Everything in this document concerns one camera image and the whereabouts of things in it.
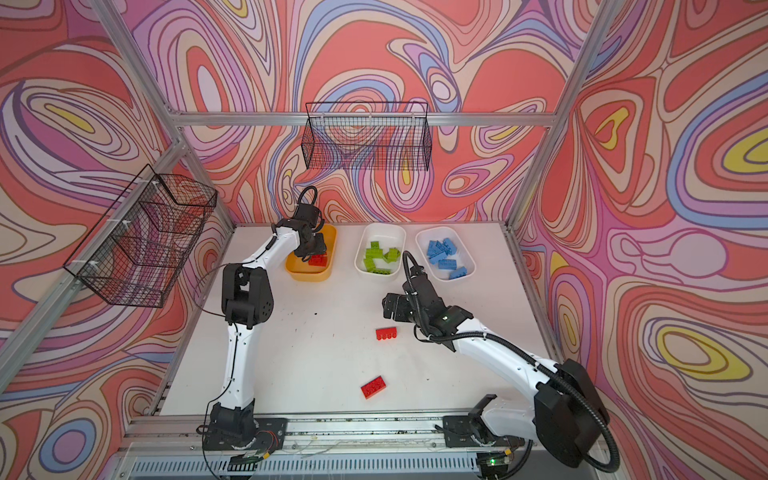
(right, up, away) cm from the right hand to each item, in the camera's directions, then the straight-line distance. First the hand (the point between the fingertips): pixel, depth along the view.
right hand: (398, 309), depth 83 cm
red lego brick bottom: (-7, -21, -3) cm, 22 cm away
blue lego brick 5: (+21, +9, +19) cm, 30 cm away
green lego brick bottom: (-8, +16, +25) cm, 31 cm away
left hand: (-28, +19, +23) cm, 40 cm away
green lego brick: (-10, +12, +24) cm, 29 cm away
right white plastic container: (+24, +15, +23) cm, 36 cm away
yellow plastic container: (-32, +10, +15) cm, 37 cm away
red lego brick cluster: (-27, +13, +20) cm, 37 cm away
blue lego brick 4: (+19, +12, +24) cm, 33 cm away
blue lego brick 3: (+14, +13, +22) cm, 29 cm away
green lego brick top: (-5, +10, +19) cm, 22 cm away
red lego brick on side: (-3, -8, +5) cm, 10 cm away
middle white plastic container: (-2, +23, +29) cm, 37 cm away
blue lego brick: (+20, +19, +27) cm, 39 cm away
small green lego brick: (-1, +15, +24) cm, 28 cm away
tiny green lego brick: (-8, +19, +28) cm, 34 cm away
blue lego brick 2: (+14, +18, +24) cm, 34 cm away
